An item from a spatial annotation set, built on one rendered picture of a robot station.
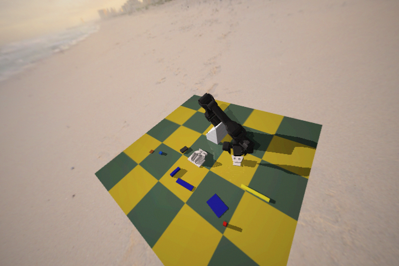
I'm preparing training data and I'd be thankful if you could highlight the yellow long bar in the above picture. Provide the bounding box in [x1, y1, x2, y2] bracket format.
[241, 184, 270, 202]

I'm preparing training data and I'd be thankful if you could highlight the blue rectangular block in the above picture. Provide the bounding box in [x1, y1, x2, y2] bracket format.
[170, 167, 180, 177]

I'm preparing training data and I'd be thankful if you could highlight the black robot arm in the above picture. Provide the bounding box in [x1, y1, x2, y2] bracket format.
[198, 93, 255, 156]

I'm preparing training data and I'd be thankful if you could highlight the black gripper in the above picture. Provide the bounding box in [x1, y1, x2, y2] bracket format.
[222, 141, 253, 156]

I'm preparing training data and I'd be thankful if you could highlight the blue flat bar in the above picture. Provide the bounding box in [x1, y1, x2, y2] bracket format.
[176, 178, 194, 191]

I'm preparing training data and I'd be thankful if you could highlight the blue flat plate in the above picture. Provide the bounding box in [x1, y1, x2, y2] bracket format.
[207, 194, 228, 218]

